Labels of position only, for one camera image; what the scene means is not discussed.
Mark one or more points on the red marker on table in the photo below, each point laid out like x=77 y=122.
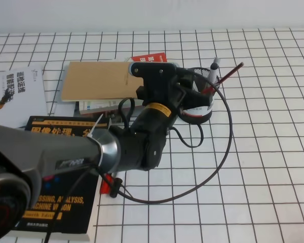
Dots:
x=105 y=188

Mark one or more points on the white grid tablecloth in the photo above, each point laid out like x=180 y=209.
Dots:
x=258 y=194

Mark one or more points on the black mesh pen holder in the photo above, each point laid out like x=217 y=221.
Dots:
x=198 y=115

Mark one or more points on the white leaflet under books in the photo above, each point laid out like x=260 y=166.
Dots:
x=71 y=109

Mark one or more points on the red and white book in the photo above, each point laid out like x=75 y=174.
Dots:
x=103 y=105

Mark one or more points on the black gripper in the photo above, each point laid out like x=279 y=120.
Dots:
x=173 y=90

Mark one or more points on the grey pen in holder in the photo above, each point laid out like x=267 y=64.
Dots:
x=216 y=60

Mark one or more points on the black image processing textbook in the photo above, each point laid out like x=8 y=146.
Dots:
x=66 y=199

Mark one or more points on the black capped marker in holder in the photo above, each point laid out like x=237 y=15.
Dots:
x=213 y=73

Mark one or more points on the red pen in holder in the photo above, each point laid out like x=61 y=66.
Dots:
x=209 y=91

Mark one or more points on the white booklet with black characters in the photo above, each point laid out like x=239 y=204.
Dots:
x=22 y=95

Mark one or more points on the tan kraft notebook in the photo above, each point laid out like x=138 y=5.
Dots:
x=99 y=80

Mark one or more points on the white marker with black cap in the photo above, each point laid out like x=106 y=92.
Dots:
x=116 y=185

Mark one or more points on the dark red pencil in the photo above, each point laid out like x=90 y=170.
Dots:
x=229 y=74

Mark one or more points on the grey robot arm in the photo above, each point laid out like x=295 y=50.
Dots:
x=27 y=157

